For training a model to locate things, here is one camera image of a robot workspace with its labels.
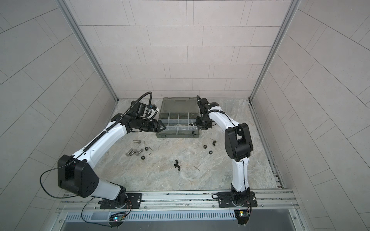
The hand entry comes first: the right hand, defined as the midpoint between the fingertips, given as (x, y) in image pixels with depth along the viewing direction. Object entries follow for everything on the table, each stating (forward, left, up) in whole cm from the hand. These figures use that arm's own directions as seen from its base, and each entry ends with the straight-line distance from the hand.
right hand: (198, 127), depth 93 cm
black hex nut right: (-15, -6, -7) cm, 17 cm away
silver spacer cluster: (-12, +42, -4) cm, 44 cm away
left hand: (-6, +20, +13) cm, 24 cm away
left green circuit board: (-45, +40, -2) cm, 61 cm away
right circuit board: (-46, -17, -8) cm, 50 cm away
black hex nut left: (-16, +35, -5) cm, 39 cm away
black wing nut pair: (-22, +15, -5) cm, 27 cm away
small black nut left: (-11, +34, -5) cm, 36 cm away
